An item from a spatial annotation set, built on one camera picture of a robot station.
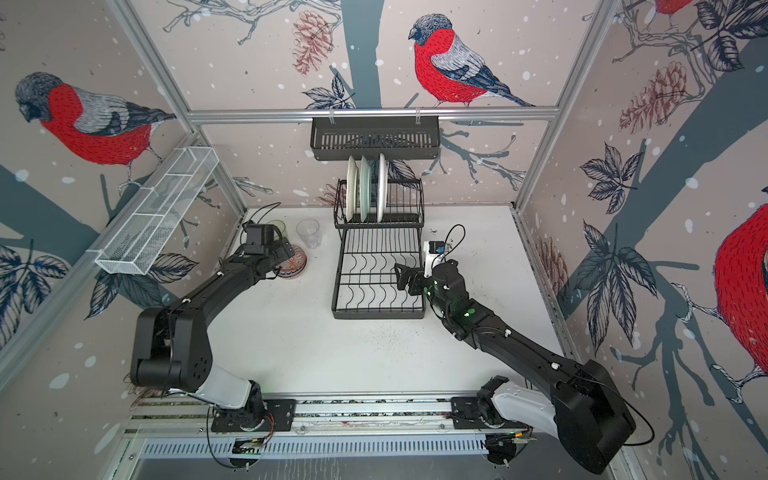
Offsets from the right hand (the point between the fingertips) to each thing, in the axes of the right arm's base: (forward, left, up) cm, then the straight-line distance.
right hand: (407, 267), depth 81 cm
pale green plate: (+15, +12, +16) cm, 25 cm away
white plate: (+15, +15, +16) cm, 26 cm away
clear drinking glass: (+26, +38, -14) cm, 48 cm away
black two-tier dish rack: (+12, +7, +5) cm, 15 cm away
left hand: (+8, +42, -3) cm, 43 cm away
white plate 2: (+14, +7, +18) cm, 24 cm away
